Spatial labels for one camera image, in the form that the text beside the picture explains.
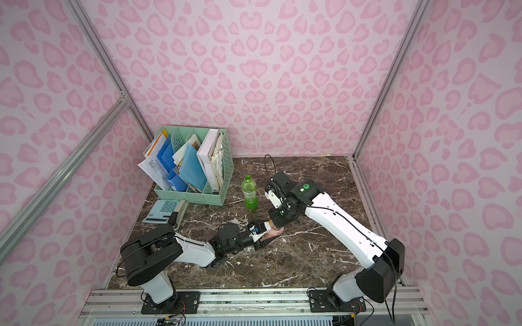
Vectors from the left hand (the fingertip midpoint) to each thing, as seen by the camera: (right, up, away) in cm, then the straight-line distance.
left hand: (275, 226), depth 79 cm
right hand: (0, +4, -5) cm, 7 cm away
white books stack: (-27, +30, +7) cm, 41 cm away
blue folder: (-49, +26, +14) cm, 57 cm away
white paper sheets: (-53, +24, +9) cm, 59 cm away
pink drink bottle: (-1, 0, -5) cm, 6 cm away
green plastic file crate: (-46, +39, +21) cm, 64 cm away
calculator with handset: (-50, +3, +16) cm, 53 cm away
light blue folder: (-36, +23, +9) cm, 43 cm away
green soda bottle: (-11, +14, +7) cm, 19 cm away
